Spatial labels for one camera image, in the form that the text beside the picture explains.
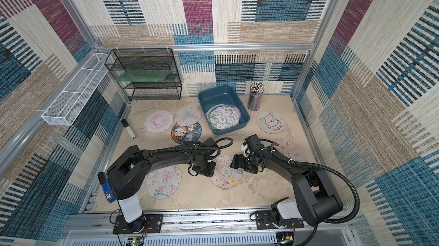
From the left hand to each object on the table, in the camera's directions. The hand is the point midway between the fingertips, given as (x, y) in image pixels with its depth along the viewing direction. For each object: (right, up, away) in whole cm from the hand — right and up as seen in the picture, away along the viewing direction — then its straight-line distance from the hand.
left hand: (212, 174), depth 86 cm
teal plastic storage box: (+10, +42, +33) cm, 54 cm away
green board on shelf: (-38, +50, +8) cm, 63 cm away
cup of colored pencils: (+25, +41, +18) cm, 51 cm away
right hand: (+14, +1, +1) cm, 14 cm away
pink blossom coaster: (-24, -3, -1) cm, 24 cm away
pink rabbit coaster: (+43, +11, +10) cm, 45 cm away
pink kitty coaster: (-35, +26, +22) cm, 49 cm away
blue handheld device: (-49, -4, -5) cm, 49 cm away
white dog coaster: (+35, +25, +22) cm, 48 cm away
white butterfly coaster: (-17, +29, +25) cm, 42 cm away
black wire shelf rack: (-32, +62, +16) cm, 72 cm away
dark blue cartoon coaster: (-18, +18, +16) cm, 30 cm away
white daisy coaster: (+6, +28, +19) cm, 35 cm away
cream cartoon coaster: (+7, -1, -1) cm, 7 cm away
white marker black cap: (-49, +22, +14) cm, 56 cm away
